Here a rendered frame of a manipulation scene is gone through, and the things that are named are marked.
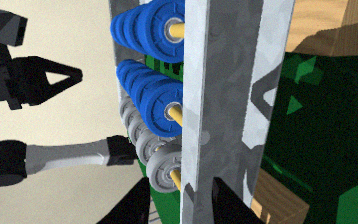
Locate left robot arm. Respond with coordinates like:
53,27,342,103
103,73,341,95
0,9,139,187

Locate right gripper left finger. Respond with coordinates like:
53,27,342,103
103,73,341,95
96,177,151,224

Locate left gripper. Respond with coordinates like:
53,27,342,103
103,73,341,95
0,43,83,110

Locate tan wooden block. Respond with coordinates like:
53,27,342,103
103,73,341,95
285,0,358,57

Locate blue wheel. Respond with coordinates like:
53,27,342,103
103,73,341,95
116,59,135,79
131,71,170,112
140,78,183,137
119,61,148,92
125,66,155,97

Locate brown wooden bar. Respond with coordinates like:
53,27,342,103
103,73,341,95
251,168,310,224

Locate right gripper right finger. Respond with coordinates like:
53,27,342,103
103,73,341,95
212,177,266,224

